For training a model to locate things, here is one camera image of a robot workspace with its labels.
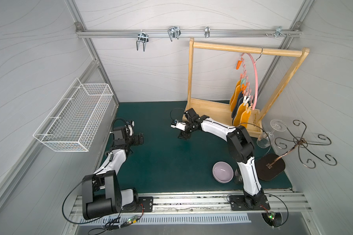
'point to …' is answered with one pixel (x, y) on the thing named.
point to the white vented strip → (115, 222)
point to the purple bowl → (222, 172)
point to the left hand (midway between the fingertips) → (135, 134)
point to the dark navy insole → (239, 101)
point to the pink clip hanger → (244, 82)
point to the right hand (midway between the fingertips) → (180, 130)
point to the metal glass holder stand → (269, 166)
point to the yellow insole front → (245, 117)
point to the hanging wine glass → (277, 125)
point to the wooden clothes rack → (219, 111)
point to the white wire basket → (72, 123)
